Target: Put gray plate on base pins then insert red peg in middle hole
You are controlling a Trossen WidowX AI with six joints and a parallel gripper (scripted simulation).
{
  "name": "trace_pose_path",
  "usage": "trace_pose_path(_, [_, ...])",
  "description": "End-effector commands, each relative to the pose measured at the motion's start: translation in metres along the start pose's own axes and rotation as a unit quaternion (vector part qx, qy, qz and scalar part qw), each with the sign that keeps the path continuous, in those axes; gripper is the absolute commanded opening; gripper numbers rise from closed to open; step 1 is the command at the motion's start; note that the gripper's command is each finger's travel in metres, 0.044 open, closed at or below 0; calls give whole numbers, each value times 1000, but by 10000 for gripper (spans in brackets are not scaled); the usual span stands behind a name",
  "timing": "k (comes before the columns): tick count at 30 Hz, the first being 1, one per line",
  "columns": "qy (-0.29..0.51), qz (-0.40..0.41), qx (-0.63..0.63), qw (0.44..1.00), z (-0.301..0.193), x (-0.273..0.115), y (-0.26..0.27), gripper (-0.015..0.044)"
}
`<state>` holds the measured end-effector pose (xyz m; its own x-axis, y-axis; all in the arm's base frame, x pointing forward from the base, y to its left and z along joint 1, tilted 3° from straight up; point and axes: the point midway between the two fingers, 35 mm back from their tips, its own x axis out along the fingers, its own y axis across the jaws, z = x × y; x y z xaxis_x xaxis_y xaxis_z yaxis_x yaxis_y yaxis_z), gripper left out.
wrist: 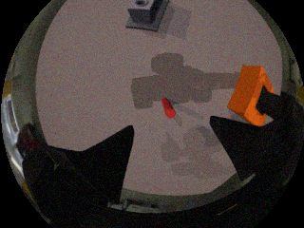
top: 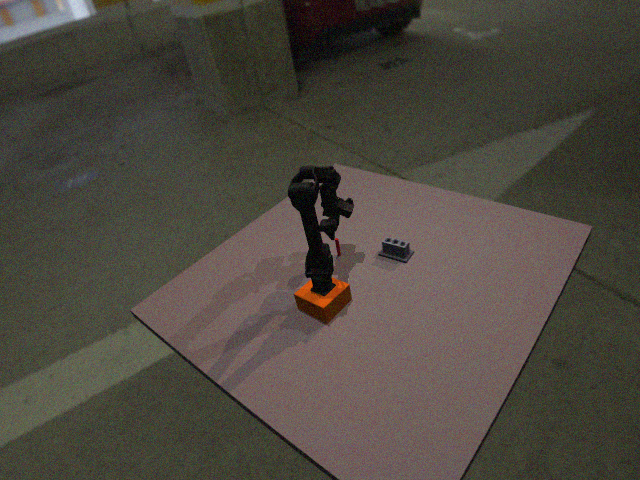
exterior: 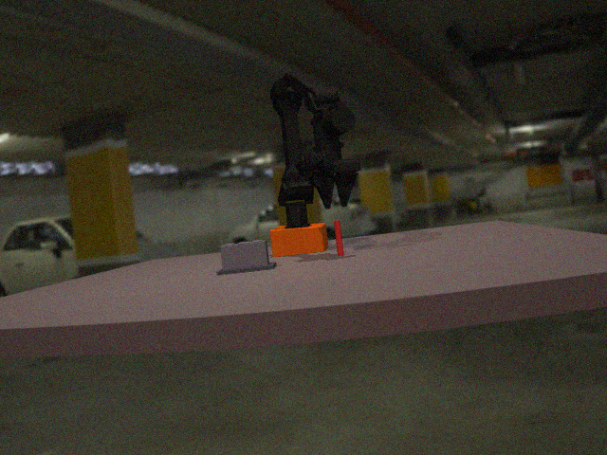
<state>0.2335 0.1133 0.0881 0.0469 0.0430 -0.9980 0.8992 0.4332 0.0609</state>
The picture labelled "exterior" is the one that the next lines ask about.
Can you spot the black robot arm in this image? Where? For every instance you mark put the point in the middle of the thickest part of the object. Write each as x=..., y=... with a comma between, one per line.
x=287, y=94

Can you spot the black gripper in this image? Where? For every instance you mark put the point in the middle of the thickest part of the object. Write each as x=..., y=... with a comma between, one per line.
x=344, y=169

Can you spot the red peg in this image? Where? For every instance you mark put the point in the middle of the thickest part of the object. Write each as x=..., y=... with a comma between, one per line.
x=338, y=238

